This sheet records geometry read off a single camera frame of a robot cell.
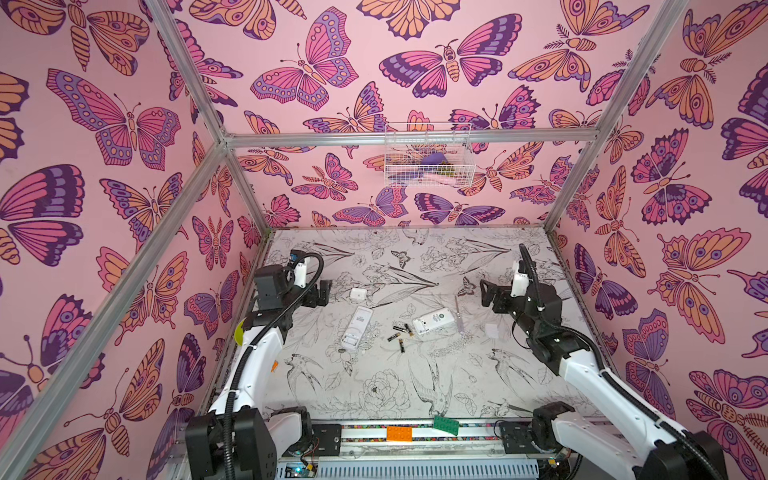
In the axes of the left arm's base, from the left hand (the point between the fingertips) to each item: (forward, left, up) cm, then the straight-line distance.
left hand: (315, 275), depth 83 cm
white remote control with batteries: (-7, -10, -18) cm, 22 cm away
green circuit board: (-43, +1, -21) cm, 48 cm away
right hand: (-2, -50, +1) cm, 50 cm away
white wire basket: (+38, -34, +13) cm, 53 cm away
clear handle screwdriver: (-5, -42, -18) cm, 46 cm away
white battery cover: (+5, -10, -18) cm, 21 cm away
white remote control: (-5, -34, -18) cm, 39 cm away
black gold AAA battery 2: (-9, -22, -19) cm, 31 cm away
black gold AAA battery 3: (-8, -27, -19) cm, 33 cm away
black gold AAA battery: (-11, -24, -19) cm, 32 cm away
